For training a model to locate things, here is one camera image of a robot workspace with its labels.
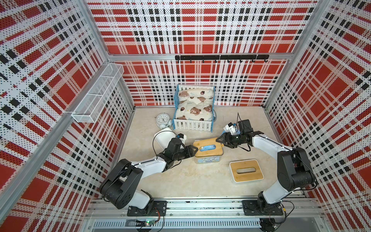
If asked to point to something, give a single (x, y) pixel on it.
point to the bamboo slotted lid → (219, 150)
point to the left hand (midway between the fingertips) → (197, 149)
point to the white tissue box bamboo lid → (240, 177)
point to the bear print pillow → (196, 95)
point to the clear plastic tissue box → (207, 159)
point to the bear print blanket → (202, 111)
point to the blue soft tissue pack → (207, 147)
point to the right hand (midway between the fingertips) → (220, 141)
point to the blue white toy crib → (197, 125)
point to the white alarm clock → (163, 121)
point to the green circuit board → (148, 222)
